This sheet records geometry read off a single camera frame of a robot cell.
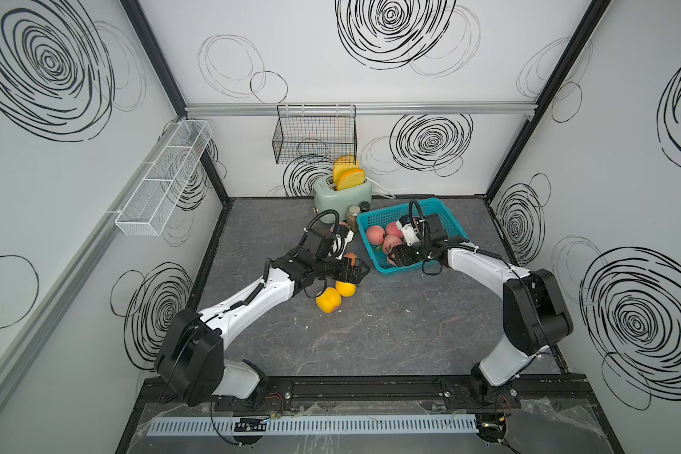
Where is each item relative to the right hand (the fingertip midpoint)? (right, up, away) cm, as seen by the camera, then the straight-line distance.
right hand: (400, 251), depth 92 cm
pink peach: (-8, +5, +8) cm, 12 cm away
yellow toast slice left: (-19, +31, +9) cm, 37 cm away
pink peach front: (-2, +3, +6) cm, 7 cm away
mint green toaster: (-25, +19, +10) cm, 32 cm away
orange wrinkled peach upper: (-16, -2, +3) cm, 16 cm away
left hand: (-15, -3, -12) cm, 19 cm away
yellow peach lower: (-23, -14, -7) cm, 28 cm away
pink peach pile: (-4, -3, -3) cm, 5 cm away
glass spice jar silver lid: (-16, +12, +10) cm, 22 cm away
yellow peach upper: (-18, -11, -3) cm, 22 cm away
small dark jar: (-11, +16, +12) cm, 23 cm away
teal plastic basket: (-8, -1, +1) cm, 8 cm away
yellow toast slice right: (-16, +25, +7) cm, 31 cm away
